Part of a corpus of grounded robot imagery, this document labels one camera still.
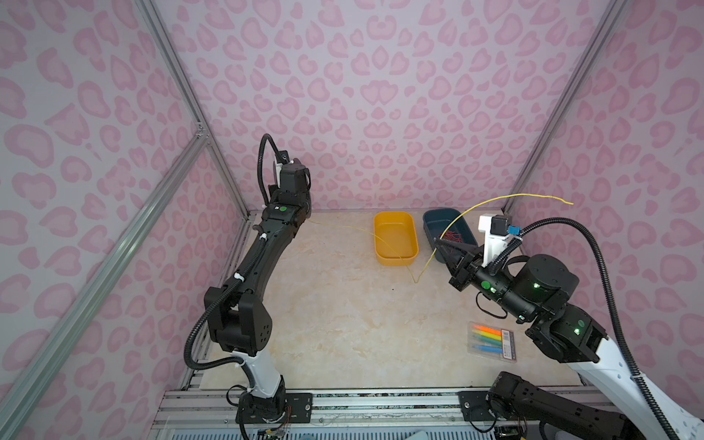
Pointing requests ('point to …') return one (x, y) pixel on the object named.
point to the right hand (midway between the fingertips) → (436, 243)
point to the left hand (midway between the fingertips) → (283, 176)
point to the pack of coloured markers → (491, 342)
